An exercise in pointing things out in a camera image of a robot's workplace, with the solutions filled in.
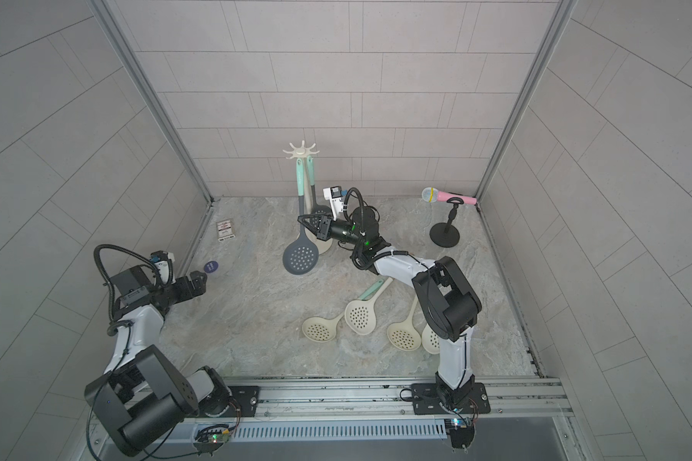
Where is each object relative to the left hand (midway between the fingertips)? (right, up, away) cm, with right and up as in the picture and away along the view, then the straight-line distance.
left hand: (194, 273), depth 84 cm
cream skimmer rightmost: (+69, -19, -3) cm, 72 cm away
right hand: (+34, +15, -7) cm, 38 cm away
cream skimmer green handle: (+49, -12, +1) cm, 51 cm away
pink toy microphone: (+72, +24, +5) cm, 76 cm away
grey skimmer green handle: (+35, +28, -5) cm, 46 cm away
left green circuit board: (+15, -35, -19) cm, 42 cm away
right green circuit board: (+74, -35, -16) cm, 83 cm away
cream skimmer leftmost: (+37, -16, -2) cm, 41 cm away
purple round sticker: (-2, 0, +12) cm, 12 cm away
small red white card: (-1, +12, +20) cm, 24 cm away
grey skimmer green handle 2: (+34, +6, -9) cm, 35 cm away
